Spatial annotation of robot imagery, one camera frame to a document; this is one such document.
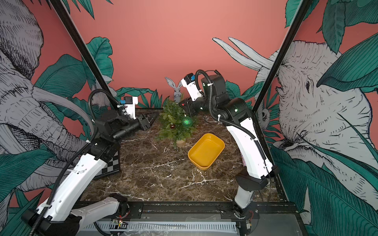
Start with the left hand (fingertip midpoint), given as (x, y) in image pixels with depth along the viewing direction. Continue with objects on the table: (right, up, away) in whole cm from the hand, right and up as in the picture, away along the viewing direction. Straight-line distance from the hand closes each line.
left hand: (157, 111), depth 62 cm
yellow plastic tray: (+24, -24, +33) cm, 47 cm away
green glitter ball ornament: (+13, -4, +6) cm, 15 cm away
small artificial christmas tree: (+5, 0, +10) cm, 12 cm away
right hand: (+10, +4, -3) cm, 12 cm away
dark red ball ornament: (+6, -7, +8) cm, 12 cm away
